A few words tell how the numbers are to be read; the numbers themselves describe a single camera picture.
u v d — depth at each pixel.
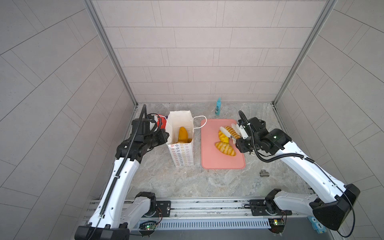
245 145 0.64
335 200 0.37
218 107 1.05
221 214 0.71
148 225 0.65
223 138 0.93
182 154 0.72
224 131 0.78
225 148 0.87
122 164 0.43
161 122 0.58
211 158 0.89
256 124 0.54
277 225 0.68
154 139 0.59
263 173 0.81
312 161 0.42
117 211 0.37
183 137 0.86
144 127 0.53
